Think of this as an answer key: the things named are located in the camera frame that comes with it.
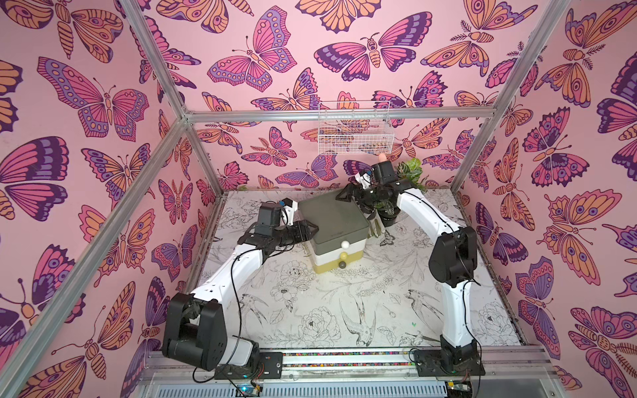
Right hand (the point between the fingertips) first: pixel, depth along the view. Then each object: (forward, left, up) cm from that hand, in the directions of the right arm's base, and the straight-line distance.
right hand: (336, 203), depth 89 cm
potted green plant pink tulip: (+12, -27, +6) cm, 30 cm away
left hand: (-11, +6, -1) cm, 13 cm away
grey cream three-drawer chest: (-13, -2, +1) cm, 13 cm away
